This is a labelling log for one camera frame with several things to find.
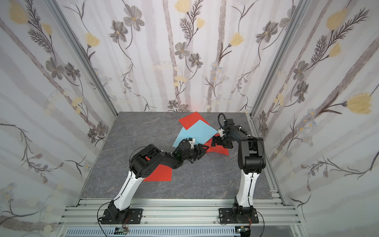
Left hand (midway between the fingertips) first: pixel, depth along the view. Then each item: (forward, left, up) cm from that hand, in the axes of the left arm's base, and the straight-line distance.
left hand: (209, 149), depth 94 cm
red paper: (+1, -6, -1) cm, 6 cm away
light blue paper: (+15, +19, -6) cm, 25 cm away
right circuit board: (-44, -14, -6) cm, 46 cm away
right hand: (+6, -9, -3) cm, 11 cm away
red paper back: (+30, +15, -7) cm, 34 cm away
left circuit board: (-42, +46, -3) cm, 62 cm away
